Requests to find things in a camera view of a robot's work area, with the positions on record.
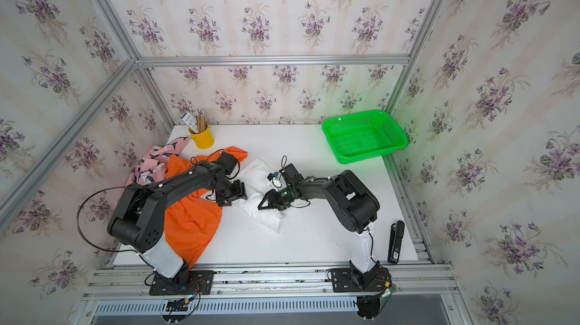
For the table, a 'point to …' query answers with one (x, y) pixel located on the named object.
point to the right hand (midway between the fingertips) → (266, 208)
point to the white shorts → (254, 179)
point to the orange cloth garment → (192, 218)
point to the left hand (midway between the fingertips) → (244, 199)
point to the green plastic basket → (363, 135)
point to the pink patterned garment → (152, 167)
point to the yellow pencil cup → (203, 139)
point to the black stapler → (396, 242)
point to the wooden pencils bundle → (201, 120)
